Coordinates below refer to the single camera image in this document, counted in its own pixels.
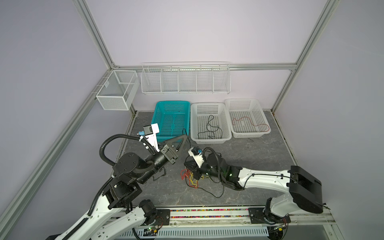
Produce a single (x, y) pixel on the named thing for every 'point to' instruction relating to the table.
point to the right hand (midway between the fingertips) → (184, 165)
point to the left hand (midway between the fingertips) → (187, 140)
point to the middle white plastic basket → (210, 122)
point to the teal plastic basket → (173, 118)
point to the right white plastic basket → (248, 118)
